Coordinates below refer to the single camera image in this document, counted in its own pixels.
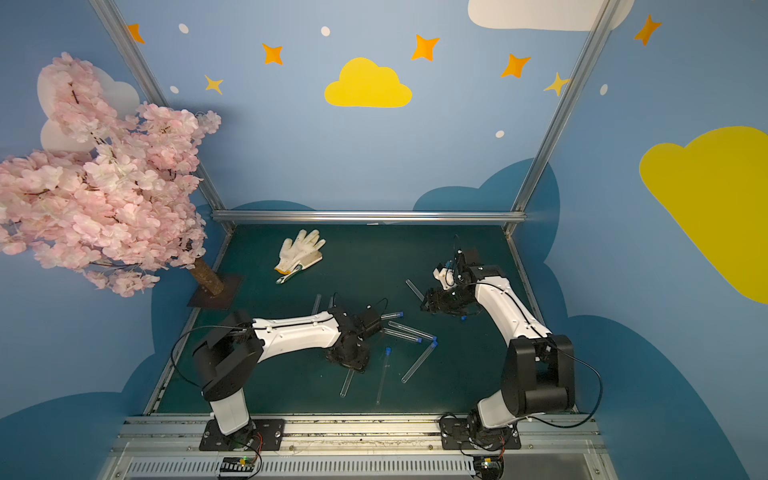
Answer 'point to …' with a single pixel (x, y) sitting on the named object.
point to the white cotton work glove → (304, 252)
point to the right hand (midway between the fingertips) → (438, 305)
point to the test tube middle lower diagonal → (402, 334)
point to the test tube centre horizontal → (393, 315)
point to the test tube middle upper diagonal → (412, 330)
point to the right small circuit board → (488, 467)
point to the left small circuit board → (237, 464)
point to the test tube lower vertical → (388, 352)
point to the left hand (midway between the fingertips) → (357, 359)
